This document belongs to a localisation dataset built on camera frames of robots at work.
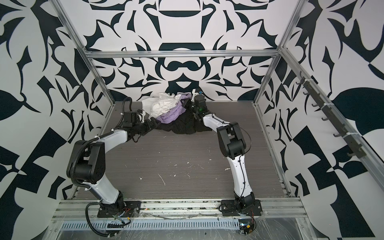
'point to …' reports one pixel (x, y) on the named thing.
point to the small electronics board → (246, 225)
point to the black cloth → (187, 123)
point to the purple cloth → (170, 116)
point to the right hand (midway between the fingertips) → (180, 97)
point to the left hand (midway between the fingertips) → (156, 121)
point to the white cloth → (158, 106)
